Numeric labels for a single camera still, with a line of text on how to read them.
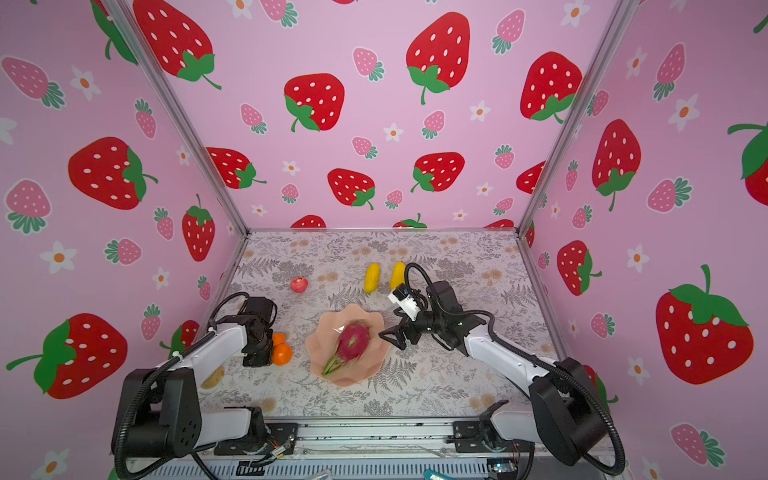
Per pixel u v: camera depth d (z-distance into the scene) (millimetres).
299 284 1003
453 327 628
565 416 412
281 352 838
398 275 1031
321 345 878
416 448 731
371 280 1014
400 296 712
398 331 693
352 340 825
